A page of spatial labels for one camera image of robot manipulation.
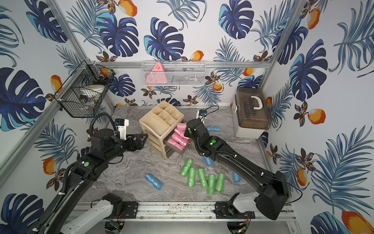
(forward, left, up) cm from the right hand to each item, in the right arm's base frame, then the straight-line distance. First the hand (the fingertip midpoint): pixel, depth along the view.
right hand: (190, 123), depth 77 cm
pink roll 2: (-6, +4, -8) cm, 11 cm away
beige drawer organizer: (+4, +20, -4) cm, 21 cm away
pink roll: (-1, +5, -7) cm, 9 cm away
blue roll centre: (-9, -11, -25) cm, 29 cm away
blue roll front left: (-24, +18, -24) cm, 38 cm away
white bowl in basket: (+17, +55, +10) cm, 58 cm away
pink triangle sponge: (+31, +20, +9) cm, 38 cm away
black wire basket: (+15, +62, +7) cm, 65 cm away
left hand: (-9, +23, +4) cm, 25 cm away
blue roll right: (-20, -27, -26) cm, 42 cm away
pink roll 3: (-8, +8, -8) cm, 14 cm away
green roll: (-19, -1, -25) cm, 31 cm away
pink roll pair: (0, +5, -3) cm, 5 cm away
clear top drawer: (-9, +10, -8) cm, 16 cm away
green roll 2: (-23, -8, -25) cm, 35 cm away
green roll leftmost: (-11, +1, -24) cm, 27 cm away
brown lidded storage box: (+19, -41, -12) cm, 47 cm away
